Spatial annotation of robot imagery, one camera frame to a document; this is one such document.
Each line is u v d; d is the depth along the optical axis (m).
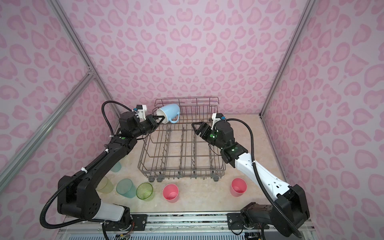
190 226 0.72
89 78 0.88
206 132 0.65
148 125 0.70
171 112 0.74
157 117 0.77
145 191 0.82
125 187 0.80
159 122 0.75
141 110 0.73
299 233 0.37
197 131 0.66
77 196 0.41
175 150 1.00
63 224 0.42
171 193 0.82
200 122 0.68
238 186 0.83
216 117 0.69
